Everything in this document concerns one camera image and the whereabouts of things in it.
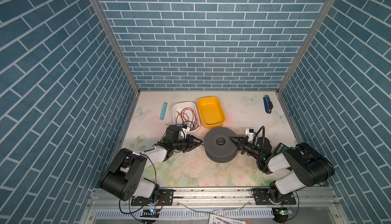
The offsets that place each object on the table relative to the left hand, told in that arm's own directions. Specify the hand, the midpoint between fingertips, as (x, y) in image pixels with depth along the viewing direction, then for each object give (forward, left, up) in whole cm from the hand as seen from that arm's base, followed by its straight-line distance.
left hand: (201, 143), depth 83 cm
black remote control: (0, -49, -7) cm, 49 cm away
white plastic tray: (+31, +15, -4) cm, 35 cm away
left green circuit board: (-30, +25, -12) cm, 41 cm away
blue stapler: (+31, -49, -4) cm, 58 cm away
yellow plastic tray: (+28, -8, -9) cm, 30 cm away
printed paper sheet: (-33, -7, -8) cm, 35 cm away
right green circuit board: (-32, -38, -11) cm, 51 cm away
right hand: (+3, -15, +2) cm, 16 cm away
